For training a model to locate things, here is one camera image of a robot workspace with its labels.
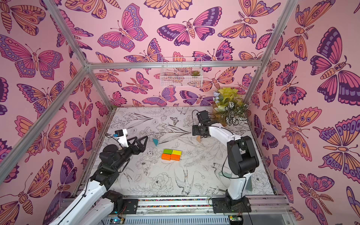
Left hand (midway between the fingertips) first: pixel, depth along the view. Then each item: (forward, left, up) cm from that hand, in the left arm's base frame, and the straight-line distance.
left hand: (143, 136), depth 75 cm
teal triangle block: (+11, -1, -23) cm, 26 cm away
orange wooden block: (-2, -10, -22) cm, 24 cm away
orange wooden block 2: (-2, -16, -23) cm, 28 cm away
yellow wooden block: (+2, -17, -22) cm, 28 cm away
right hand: (+15, -32, -15) cm, 39 cm away
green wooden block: (+2, -11, -21) cm, 24 cm away
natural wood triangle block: (+13, -32, -22) cm, 41 cm away
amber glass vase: (+24, -47, -12) cm, 54 cm away
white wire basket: (+45, -20, +11) cm, 50 cm away
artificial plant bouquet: (+21, -49, +4) cm, 53 cm away
